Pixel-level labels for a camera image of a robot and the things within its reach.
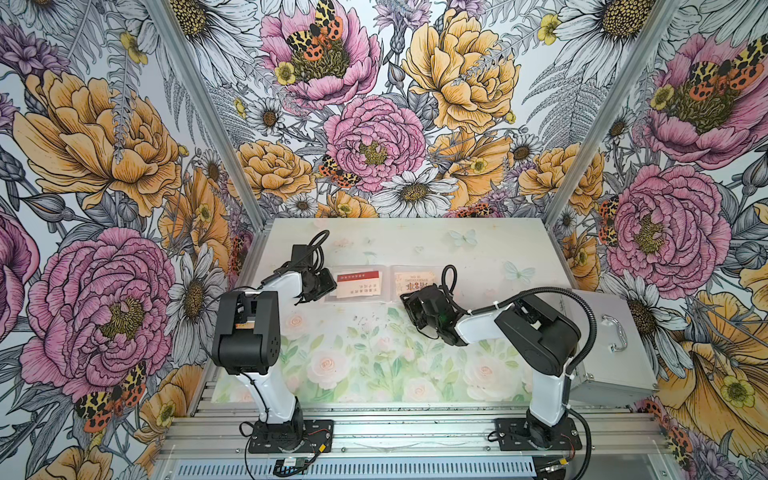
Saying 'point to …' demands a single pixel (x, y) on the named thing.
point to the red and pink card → (358, 284)
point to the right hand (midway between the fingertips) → (400, 305)
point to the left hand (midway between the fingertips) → (332, 293)
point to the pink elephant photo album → (382, 283)
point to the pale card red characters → (407, 281)
